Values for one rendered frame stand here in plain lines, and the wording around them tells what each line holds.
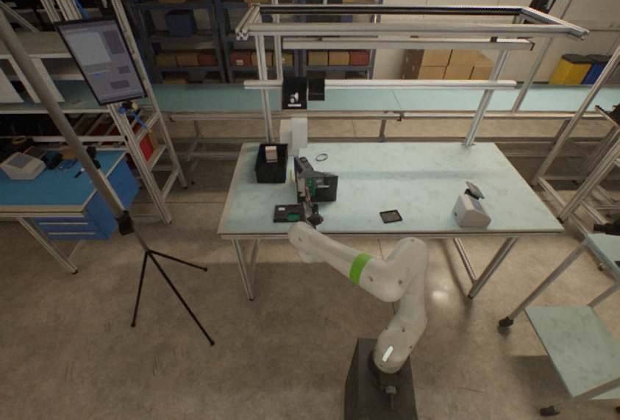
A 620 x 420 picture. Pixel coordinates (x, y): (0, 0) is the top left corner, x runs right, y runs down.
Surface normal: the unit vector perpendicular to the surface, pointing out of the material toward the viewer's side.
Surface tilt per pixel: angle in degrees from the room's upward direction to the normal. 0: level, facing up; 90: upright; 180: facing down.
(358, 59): 90
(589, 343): 0
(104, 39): 101
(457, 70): 90
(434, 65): 90
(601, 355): 0
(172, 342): 0
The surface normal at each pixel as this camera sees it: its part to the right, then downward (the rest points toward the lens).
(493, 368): 0.00, -0.74
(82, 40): 0.42, 0.74
